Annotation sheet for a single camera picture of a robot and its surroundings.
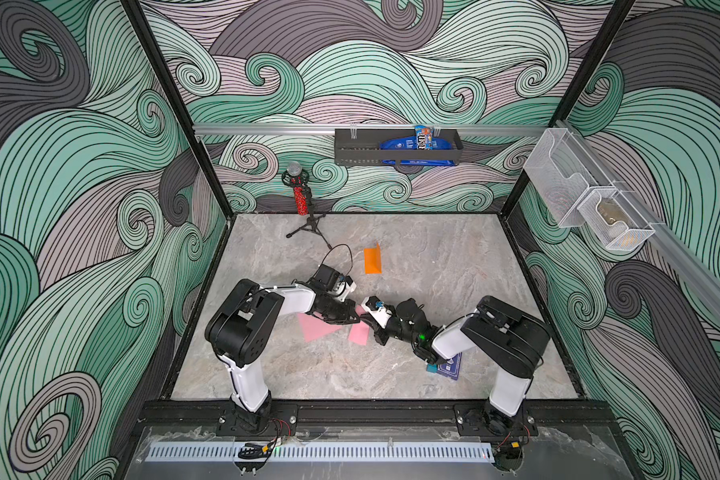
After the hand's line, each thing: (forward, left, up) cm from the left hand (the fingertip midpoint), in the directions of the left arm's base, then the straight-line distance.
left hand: (359, 317), depth 90 cm
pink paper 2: (-4, 0, 0) cm, 4 cm away
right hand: (+1, -2, +1) cm, 2 cm away
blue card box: (-16, -25, +1) cm, 30 cm away
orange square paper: (+23, -5, -2) cm, 24 cm away
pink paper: (-3, +14, +1) cm, 14 cm away
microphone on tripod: (+40, +21, +23) cm, 51 cm away
